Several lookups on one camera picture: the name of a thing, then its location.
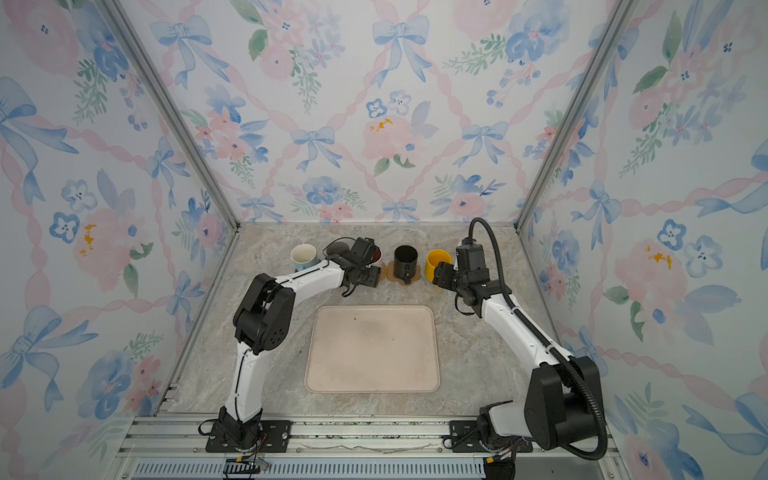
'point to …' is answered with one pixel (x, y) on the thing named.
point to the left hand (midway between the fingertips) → (372, 271)
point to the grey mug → (337, 248)
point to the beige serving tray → (371, 348)
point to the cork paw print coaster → (390, 273)
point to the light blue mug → (303, 256)
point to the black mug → (405, 262)
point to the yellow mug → (432, 261)
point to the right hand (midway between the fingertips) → (445, 270)
